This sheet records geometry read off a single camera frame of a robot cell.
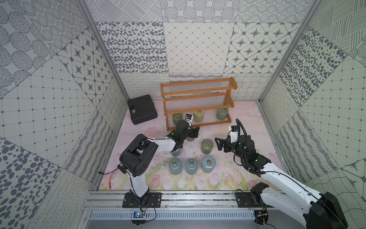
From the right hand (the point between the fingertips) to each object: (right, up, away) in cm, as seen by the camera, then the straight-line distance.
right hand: (223, 139), depth 83 cm
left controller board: (-46, -37, -11) cm, 60 cm away
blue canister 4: (-28, -9, +4) cm, 30 cm away
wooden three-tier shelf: (-11, +23, +20) cm, 32 cm away
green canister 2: (-9, -6, +3) cm, 11 cm away
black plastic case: (-57, +18, +28) cm, 67 cm away
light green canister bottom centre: (-13, +13, +18) cm, 26 cm away
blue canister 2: (-9, -13, -5) cm, 17 cm away
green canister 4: (+4, +15, +19) cm, 24 cm away
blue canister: (-28, -14, -5) cm, 32 cm away
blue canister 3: (-19, -14, -5) cm, 24 cm away
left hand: (-13, +6, +8) cm, 17 cm away
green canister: (-19, -1, +4) cm, 20 cm away
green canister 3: (-29, +12, +17) cm, 36 cm away
